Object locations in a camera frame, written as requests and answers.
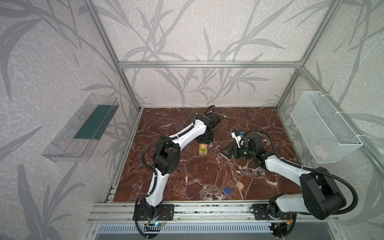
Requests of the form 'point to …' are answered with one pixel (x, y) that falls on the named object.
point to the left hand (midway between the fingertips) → (208, 138)
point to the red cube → (203, 144)
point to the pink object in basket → (318, 149)
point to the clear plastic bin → (76, 142)
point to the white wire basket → (327, 136)
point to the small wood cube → (239, 185)
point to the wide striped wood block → (203, 149)
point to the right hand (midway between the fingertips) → (225, 145)
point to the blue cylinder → (227, 190)
